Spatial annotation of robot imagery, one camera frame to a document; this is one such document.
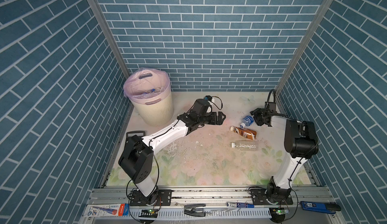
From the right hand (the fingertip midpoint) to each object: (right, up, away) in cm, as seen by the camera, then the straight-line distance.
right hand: (251, 111), depth 103 cm
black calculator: (-80, -14, -9) cm, 82 cm away
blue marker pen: (-17, -43, -32) cm, 56 cm away
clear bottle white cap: (-7, -20, -12) cm, 25 cm away
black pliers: (-38, -44, -34) cm, 67 cm away
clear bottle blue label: (-4, -6, -7) cm, 10 cm away
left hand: (-25, -2, -21) cm, 33 cm away
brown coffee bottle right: (-8, -12, -10) cm, 18 cm away
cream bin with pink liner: (-70, +14, -3) cm, 71 cm away
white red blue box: (-79, -44, -34) cm, 97 cm away
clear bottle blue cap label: (-66, +15, -2) cm, 68 cm away
